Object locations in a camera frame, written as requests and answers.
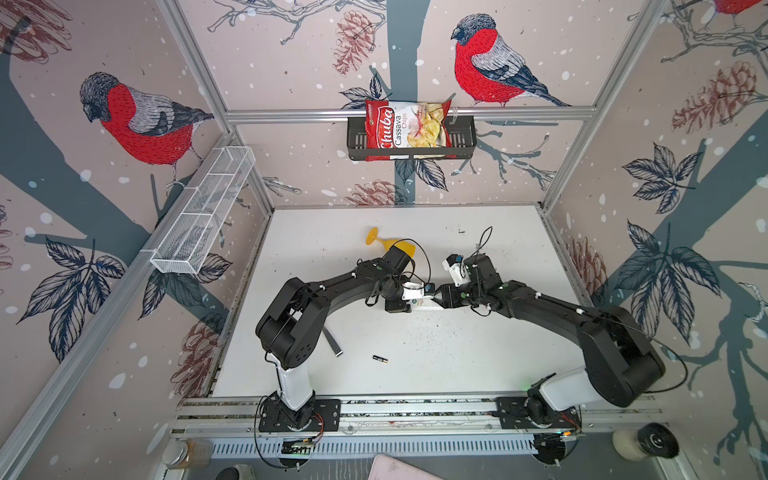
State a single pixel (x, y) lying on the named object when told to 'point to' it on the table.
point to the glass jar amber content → (189, 453)
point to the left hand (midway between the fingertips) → (407, 297)
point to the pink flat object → (384, 467)
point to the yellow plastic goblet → (372, 236)
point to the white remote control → (424, 304)
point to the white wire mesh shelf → (190, 236)
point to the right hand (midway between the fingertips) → (434, 300)
